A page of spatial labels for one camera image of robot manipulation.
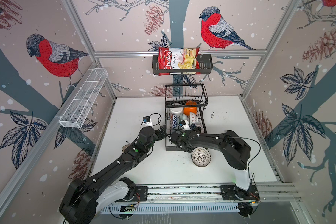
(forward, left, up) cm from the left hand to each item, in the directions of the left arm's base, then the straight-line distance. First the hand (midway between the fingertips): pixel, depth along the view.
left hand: (159, 126), depth 80 cm
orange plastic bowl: (+22, -19, -12) cm, 31 cm away
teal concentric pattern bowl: (+12, -15, -7) cm, 21 cm away
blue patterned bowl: (+4, -27, -9) cm, 29 cm away
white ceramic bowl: (+22, -11, -10) cm, 26 cm away
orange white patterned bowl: (+10, -9, -8) cm, 15 cm away
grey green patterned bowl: (+11, -22, -7) cm, 26 cm away
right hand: (+1, -24, -8) cm, 26 cm away
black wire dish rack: (+25, -17, -8) cm, 31 cm away
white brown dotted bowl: (-12, -25, -15) cm, 32 cm away
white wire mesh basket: (+2, +42, +12) cm, 44 cm away
